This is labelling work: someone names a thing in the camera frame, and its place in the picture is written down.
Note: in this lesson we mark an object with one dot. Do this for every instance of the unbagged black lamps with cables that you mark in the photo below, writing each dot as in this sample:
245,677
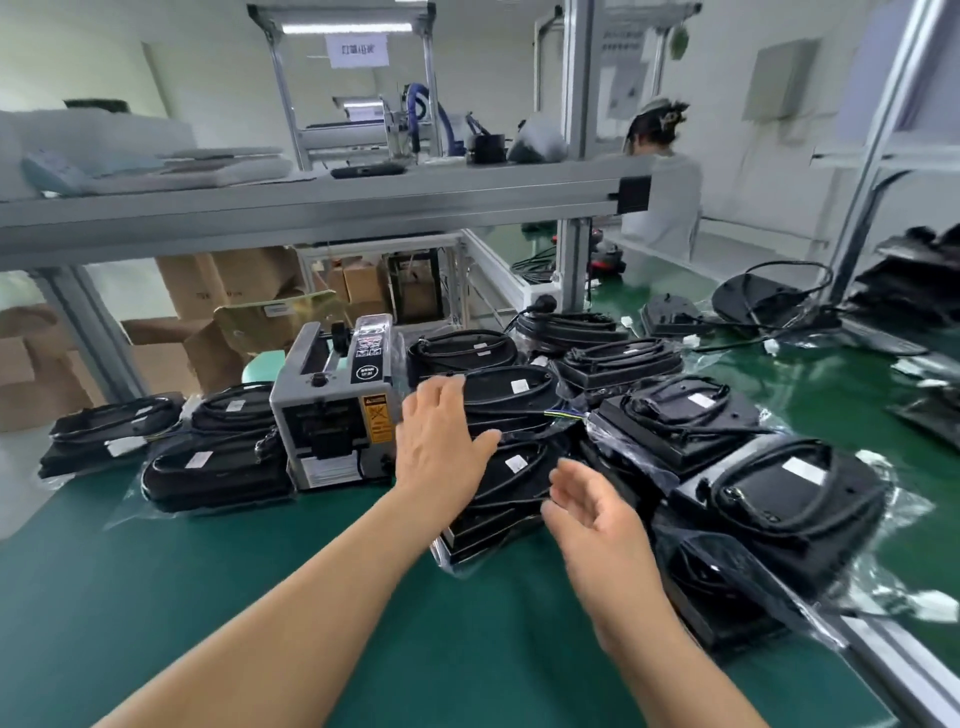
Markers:
900,315

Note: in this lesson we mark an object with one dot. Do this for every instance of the white hanging sign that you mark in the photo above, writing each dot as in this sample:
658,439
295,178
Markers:
357,51

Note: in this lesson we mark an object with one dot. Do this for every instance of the black phone on shelf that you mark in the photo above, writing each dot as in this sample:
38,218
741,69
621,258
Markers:
369,170

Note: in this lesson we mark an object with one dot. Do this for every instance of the person's left forearm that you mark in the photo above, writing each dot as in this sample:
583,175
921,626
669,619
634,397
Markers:
285,623

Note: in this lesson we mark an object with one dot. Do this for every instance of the group of bagged black lamps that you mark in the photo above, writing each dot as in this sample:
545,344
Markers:
705,450

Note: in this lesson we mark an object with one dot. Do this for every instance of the person's right hand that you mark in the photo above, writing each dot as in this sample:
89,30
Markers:
608,548

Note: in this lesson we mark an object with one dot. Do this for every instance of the black flat tray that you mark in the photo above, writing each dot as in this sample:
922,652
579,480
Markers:
95,105

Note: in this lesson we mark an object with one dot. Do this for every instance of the bagged black lamp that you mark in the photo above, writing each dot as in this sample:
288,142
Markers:
48,462

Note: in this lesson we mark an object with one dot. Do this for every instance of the grey tape dispenser machine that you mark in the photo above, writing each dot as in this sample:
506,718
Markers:
330,420

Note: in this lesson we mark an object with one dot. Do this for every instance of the grey barcode scanner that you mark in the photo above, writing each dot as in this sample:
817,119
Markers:
537,143

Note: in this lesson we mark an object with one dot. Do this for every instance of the grey metal shelf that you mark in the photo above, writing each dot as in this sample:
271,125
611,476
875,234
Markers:
893,158
300,218

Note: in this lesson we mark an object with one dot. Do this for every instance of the green round stool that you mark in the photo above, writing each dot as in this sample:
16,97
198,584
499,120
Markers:
264,369

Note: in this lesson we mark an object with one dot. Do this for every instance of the black cup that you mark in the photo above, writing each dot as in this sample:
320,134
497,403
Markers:
489,147

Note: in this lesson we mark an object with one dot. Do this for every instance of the white power socket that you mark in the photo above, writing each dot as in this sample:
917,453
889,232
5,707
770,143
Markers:
545,303

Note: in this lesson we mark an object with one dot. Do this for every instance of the white flat scale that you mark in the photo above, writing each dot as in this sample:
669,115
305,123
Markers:
195,173

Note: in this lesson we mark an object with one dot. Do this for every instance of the white handset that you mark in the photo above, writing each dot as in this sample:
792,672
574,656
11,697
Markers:
53,176

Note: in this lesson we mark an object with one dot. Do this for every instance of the aluminium workstation frame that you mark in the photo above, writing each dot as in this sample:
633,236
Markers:
278,90

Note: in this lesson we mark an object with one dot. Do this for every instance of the white box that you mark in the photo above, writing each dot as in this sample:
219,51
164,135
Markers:
98,150

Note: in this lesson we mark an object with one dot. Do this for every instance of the person's left hand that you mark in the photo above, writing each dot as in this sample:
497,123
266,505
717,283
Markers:
443,458

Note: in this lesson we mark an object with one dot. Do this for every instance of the grey wall electrical box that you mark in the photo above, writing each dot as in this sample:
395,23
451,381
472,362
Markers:
780,80

